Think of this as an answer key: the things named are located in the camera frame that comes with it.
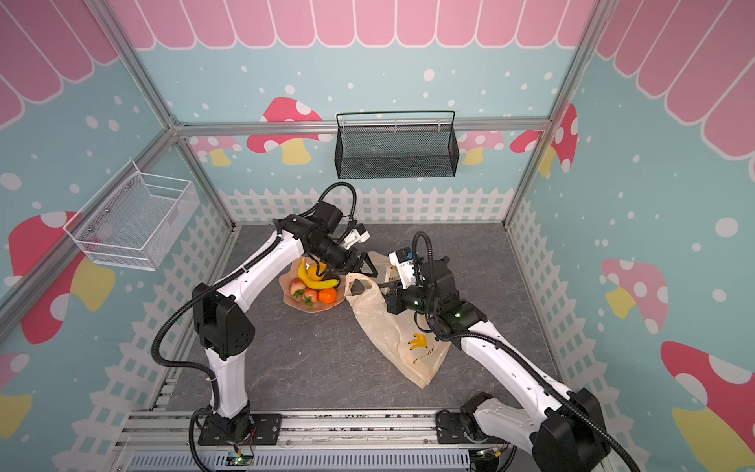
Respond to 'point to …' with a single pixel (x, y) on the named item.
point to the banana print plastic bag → (418, 351)
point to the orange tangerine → (327, 295)
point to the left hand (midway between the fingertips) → (364, 277)
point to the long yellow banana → (308, 274)
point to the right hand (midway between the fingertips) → (373, 288)
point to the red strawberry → (311, 296)
